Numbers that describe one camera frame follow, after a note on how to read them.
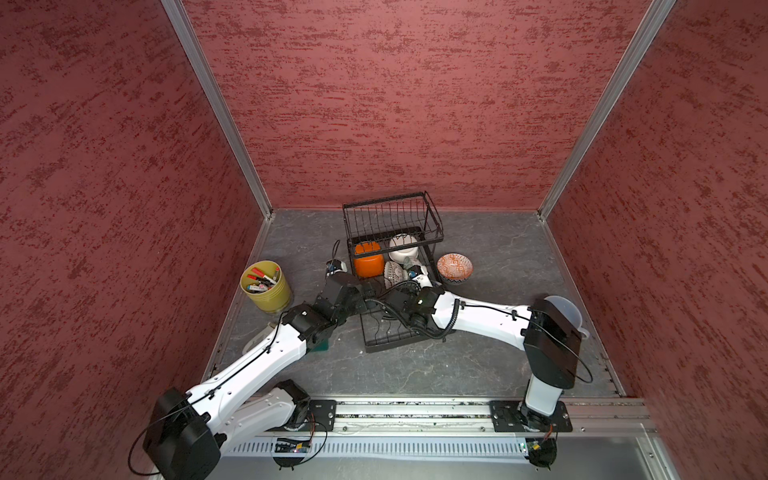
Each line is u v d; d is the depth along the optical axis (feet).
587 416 2.50
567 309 2.87
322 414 2.43
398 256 3.25
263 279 2.90
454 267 3.29
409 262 3.07
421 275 2.47
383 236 3.57
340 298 1.93
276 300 2.75
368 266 3.19
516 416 2.42
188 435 1.23
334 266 2.32
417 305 1.96
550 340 1.47
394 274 2.92
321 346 1.84
